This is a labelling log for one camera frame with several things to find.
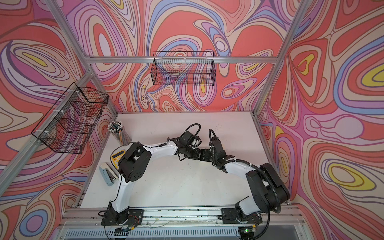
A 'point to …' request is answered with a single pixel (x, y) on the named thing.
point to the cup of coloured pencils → (117, 129)
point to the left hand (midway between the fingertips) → (203, 158)
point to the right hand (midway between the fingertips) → (205, 156)
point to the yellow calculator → (116, 158)
